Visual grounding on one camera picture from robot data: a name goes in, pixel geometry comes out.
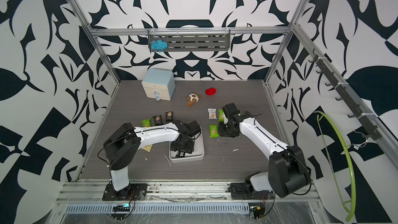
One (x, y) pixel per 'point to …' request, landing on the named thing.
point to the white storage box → (197, 155)
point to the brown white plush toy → (193, 98)
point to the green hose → (351, 216)
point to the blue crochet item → (159, 45)
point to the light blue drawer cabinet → (159, 84)
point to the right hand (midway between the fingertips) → (220, 130)
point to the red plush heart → (211, 91)
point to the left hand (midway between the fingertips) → (184, 147)
